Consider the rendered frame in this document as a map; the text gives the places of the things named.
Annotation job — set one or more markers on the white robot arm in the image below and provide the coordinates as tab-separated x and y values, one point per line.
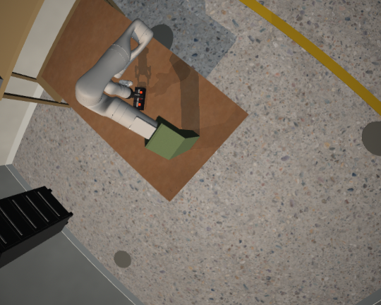
89	87

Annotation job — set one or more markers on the black power strip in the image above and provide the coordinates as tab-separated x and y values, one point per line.
139	103

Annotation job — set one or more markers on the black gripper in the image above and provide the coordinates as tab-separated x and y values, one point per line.
135	95

